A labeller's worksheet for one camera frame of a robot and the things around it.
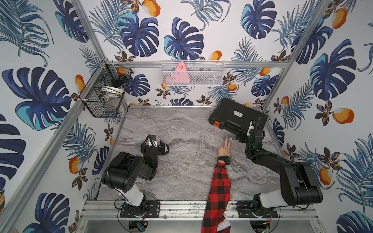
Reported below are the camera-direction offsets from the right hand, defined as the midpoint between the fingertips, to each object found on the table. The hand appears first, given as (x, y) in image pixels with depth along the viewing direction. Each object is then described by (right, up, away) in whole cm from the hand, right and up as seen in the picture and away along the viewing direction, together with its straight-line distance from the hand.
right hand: (247, 130), depth 92 cm
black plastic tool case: (-6, +10, +14) cm, 18 cm away
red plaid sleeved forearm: (-22, -34, -17) cm, 44 cm away
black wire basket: (-87, +21, -8) cm, 90 cm away
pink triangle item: (-43, +34, -2) cm, 55 cm away
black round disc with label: (-53, -11, -4) cm, 55 cm away
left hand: (-61, -6, -1) cm, 61 cm away
